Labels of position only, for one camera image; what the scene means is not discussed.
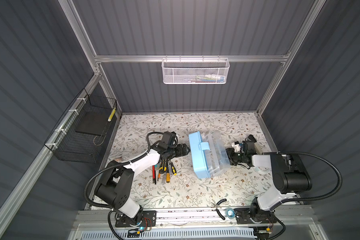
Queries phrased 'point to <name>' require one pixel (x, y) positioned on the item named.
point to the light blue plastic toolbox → (210, 154)
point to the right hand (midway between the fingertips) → (222, 156)
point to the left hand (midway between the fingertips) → (185, 151)
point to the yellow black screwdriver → (173, 169)
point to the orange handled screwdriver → (168, 175)
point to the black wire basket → (80, 135)
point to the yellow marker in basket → (111, 115)
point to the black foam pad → (94, 122)
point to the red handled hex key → (154, 174)
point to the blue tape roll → (230, 213)
